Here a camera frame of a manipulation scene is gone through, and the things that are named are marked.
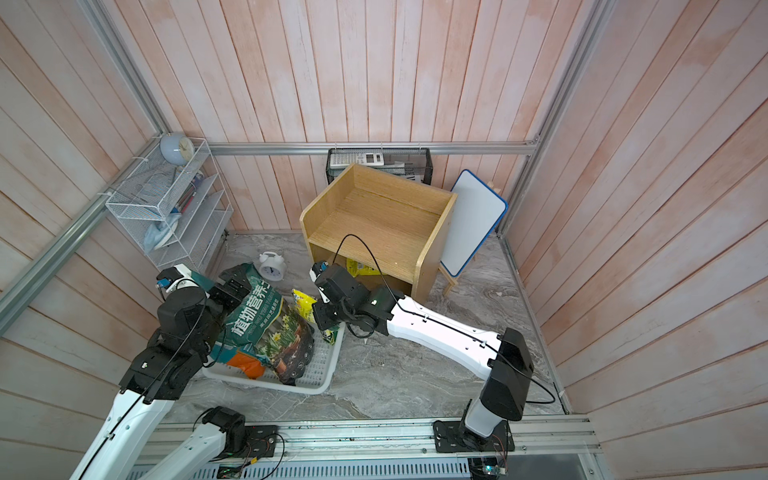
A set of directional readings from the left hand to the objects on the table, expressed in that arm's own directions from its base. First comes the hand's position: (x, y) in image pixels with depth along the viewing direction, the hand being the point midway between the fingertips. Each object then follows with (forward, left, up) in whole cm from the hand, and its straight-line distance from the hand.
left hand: (235, 281), depth 68 cm
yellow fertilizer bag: (-2, -15, -8) cm, 17 cm away
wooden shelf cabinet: (+17, -35, +1) cm, 39 cm away
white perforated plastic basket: (-14, -15, -30) cm, 36 cm away
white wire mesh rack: (+22, +23, +1) cm, 32 cm away
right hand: (-2, -18, -8) cm, 20 cm away
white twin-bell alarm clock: (+22, +3, -23) cm, 33 cm away
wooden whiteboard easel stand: (+16, -57, -22) cm, 63 cm away
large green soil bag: (-9, -5, -12) cm, 16 cm away
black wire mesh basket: (+50, -44, -1) cm, 67 cm away
